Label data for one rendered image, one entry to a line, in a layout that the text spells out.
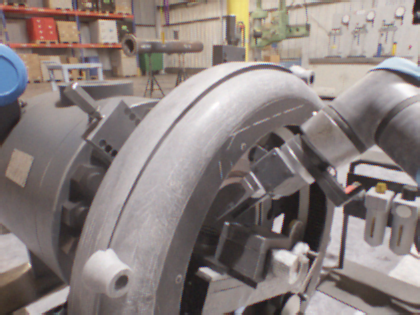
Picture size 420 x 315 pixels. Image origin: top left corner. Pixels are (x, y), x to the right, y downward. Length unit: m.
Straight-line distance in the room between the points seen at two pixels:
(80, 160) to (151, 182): 0.36
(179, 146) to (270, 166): 0.14
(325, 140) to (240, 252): 0.21
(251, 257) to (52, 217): 0.44
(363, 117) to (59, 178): 0.59
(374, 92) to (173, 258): 0.35
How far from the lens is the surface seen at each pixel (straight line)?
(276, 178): 0.47
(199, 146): 0.43
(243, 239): 0.51
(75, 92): 0.46
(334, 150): 0.49
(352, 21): 7.73
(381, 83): 0.50
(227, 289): 0.55
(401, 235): 1.44
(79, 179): 0.72
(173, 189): 0.41
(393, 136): 0.46
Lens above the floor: 1.00
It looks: 18 degrees down
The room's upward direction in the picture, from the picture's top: 2 degrees counter-clockwise
